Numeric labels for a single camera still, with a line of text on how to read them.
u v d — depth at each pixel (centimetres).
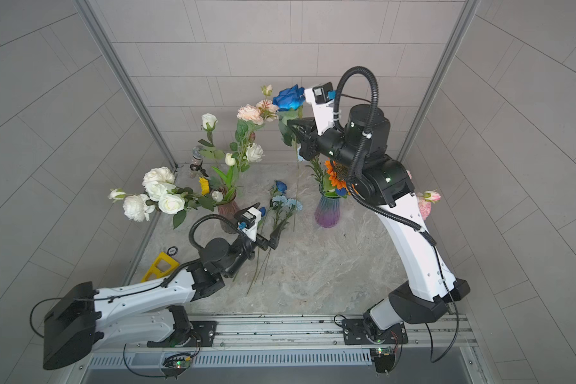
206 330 72
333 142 47
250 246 60
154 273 83
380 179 38
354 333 71
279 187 102
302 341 71
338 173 61
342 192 73
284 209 99
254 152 72
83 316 39
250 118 67
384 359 69
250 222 54
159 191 55
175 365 65
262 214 58
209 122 77
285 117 52
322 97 41
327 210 98
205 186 78
